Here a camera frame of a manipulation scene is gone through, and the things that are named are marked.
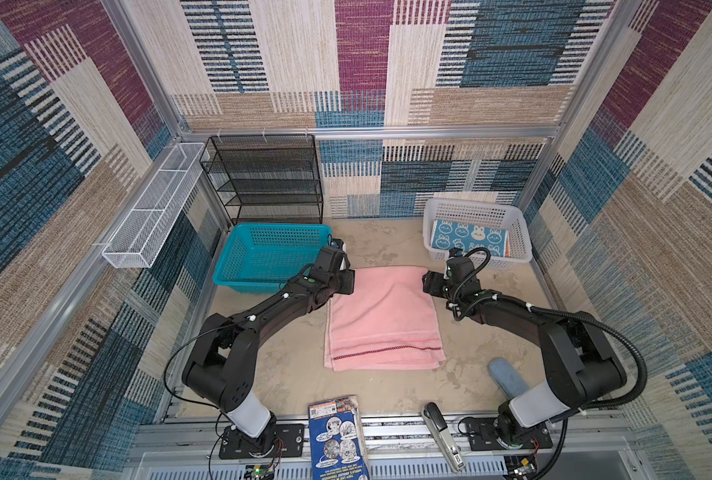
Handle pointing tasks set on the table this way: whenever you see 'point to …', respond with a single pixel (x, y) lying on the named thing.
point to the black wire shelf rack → (266, 179)
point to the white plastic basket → (505, 216)
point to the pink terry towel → (388, 322)
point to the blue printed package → (337, 440)
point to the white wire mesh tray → (134, 239)
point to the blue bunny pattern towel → (466, 236)
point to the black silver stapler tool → (442, 434)
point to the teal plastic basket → (260, 258)
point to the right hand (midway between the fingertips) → (433, 281)
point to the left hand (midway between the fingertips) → (347, 271)
